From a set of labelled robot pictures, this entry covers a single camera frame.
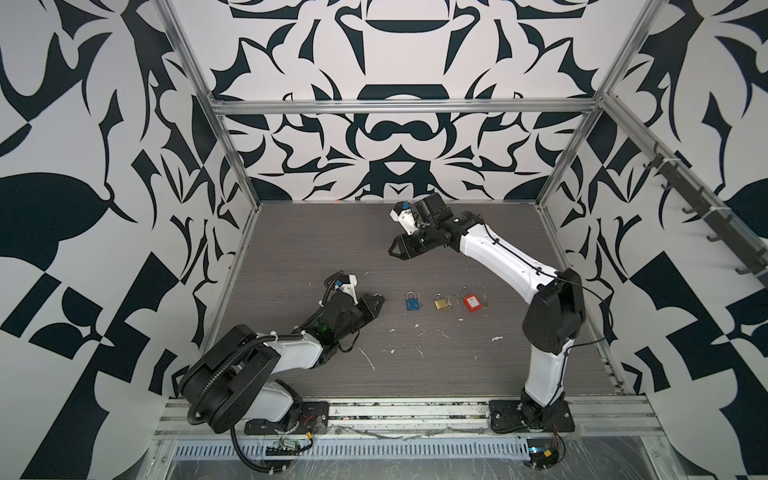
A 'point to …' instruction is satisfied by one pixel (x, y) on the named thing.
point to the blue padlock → (412, 302)
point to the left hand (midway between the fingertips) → (387, 293)
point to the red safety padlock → (471, 301)
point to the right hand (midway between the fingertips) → (394, 247)
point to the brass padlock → (439, 301)
